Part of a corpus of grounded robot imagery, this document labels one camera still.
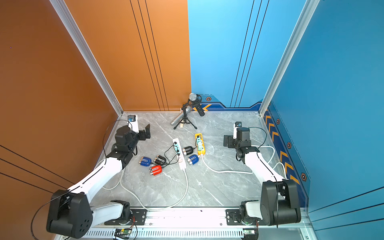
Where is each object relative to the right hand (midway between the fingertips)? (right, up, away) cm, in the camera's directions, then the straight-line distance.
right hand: (232, 137), depth 90 cm
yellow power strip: (-18, -10, +4) cm, 21 cm away
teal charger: (-21, -3, +4) cm, 21 cm away
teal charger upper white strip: (-34, -6, 0) cm, 34 cm away
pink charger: (-32, -13, -3) cm, 34 cm away
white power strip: (-31, -17, 0) cm, 35 cm away
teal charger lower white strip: (-33, -8, -1) cm, 34 cm away
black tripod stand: (-30, +11, +16) cm, 36 cm away
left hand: (-53, +9, -6) cm, 54 cm away
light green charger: (-20, -5, +2) cm, 20 cm away
